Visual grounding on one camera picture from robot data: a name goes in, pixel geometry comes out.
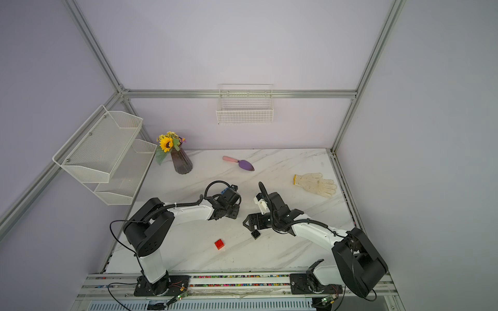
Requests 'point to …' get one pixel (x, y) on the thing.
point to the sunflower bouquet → (167, 142)
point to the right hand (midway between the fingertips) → (253, 224)
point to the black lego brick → (255, 234)
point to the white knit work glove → (313, 183)
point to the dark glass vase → (181, 161)
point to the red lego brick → (219, 243)
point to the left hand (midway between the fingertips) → (232, 210)
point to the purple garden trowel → (243, 164)
